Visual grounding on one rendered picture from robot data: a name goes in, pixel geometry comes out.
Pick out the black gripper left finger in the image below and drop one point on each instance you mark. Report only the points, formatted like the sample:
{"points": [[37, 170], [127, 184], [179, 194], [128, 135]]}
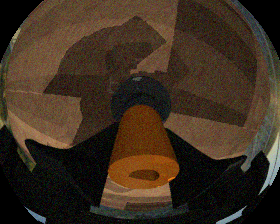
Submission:
{"points": [[85, 166]]}

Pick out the orange cone-shaped knob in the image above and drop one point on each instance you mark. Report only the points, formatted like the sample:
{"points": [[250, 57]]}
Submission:
{"points": [[142, 156]]}

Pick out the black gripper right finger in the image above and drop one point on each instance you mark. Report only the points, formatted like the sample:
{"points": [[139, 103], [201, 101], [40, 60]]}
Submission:
{"points": [[198, 172]]}

